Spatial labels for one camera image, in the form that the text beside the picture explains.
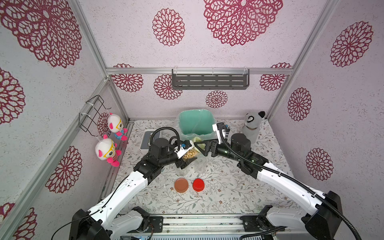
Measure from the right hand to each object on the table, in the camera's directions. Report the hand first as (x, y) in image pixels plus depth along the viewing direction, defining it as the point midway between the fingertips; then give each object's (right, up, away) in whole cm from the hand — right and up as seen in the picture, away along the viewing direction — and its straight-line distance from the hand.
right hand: (198, 142), depth 67 cm
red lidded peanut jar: (+2, -15, +22) cm, 27 cm away
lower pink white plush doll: (-49, -5, +13) cm, 51 cm away
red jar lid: (+1, -26, +20) cm, 33 cm away
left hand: (-4, -4, +7) cm, 9 cm away
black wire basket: (-55, +13, +8) cm, 57 cm away
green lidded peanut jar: (-1, -4, -2) cm, 4 cm away
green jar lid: (0, +1, +3) cm, 3 cm away
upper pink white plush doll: (-51, +10, +26) cm, 58 cm away
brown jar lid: (-9, -26, +21) cm, 35 cm away
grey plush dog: (+35, +12, +27) cm, 46 cm away
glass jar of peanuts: (-9, -19, +21) cm, 29 cm away
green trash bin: (0, +11, +30) cm, 32 cm away
